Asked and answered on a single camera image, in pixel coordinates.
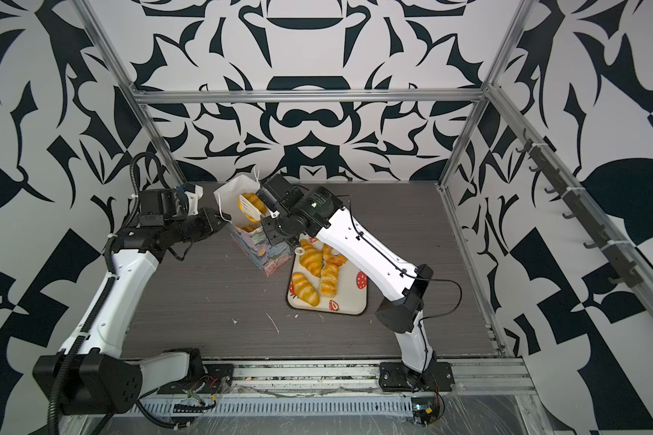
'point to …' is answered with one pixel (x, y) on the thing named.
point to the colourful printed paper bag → (268, 256)
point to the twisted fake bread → (328, 280)
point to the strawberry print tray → (352, 291)
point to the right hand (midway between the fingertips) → (272, 228)
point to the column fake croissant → (312, 256)
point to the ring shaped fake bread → (337, 259)
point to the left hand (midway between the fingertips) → (228, 214)
